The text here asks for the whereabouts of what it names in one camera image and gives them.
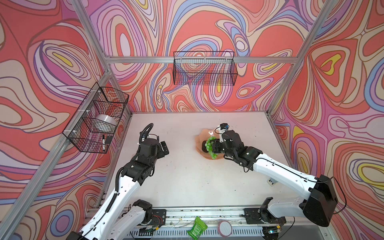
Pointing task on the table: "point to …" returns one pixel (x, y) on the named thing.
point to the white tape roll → (106, 119)
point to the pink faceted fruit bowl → (201, 139)
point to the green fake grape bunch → (209, 147)
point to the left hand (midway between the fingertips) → (159, 144)
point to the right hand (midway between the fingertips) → (212, 144)
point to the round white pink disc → (224, 228)
